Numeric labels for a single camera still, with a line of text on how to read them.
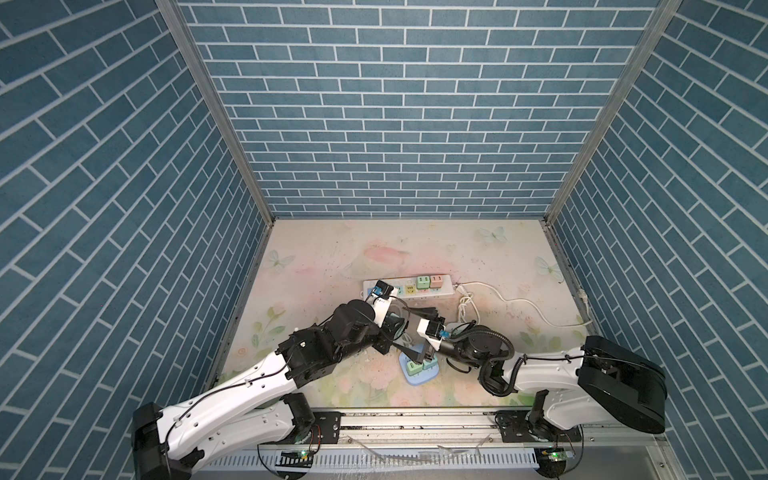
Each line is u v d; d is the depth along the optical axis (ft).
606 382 1.45
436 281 3.07
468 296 3.16
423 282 3.08
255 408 1.52
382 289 1.96
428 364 2.63
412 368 2.53
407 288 3.17
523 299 3.25
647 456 2.33
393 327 2.31
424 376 2.64
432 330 1.96
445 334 1.96
